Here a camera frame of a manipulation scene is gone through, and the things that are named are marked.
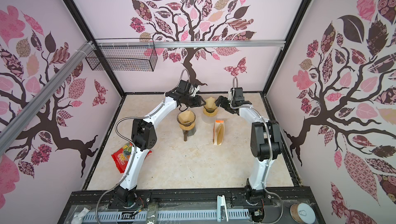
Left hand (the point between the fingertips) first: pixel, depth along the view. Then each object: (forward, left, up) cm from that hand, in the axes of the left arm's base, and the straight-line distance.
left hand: (203, 103), depth 96 cm
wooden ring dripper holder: (-15, +9, -4) cm, 19 cm away
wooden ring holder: (-5, -4, -5) cm, 8 cm away
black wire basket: (+24, +51, +20) cm, 60 cm away
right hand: (+2, -12, 0) cm, 12 cm away
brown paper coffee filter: (-11, +10, +1) cm, 14 cm away
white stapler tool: (-52, -8, -11) cm, 54 cm away
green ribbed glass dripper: (-3, -4, -3) cm, 6 cm away
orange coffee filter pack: (-17, -9, -7) cm, 21 cm away
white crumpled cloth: (-58, +56, -11) cm, 82 cm away
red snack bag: (-31, +46, -10) cm, 56 cm away
